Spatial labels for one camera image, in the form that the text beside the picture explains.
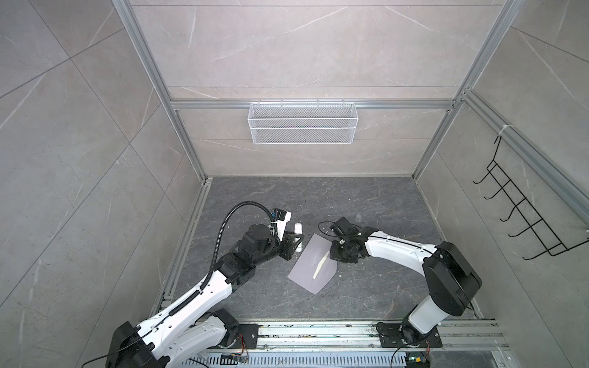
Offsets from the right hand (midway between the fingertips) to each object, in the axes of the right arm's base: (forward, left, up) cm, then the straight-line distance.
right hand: (332, 254), depth 90 cm
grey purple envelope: (-4, +11, -2) cm, 12 cm away
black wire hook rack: (-5, -53, +29) cm, 61 cm away
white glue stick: (-2, +13, +22) cm, 26 cm away
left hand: (-1, +13, +21) cm, 25 cm away
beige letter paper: (-3, +5, -1) cm, 6 cm away
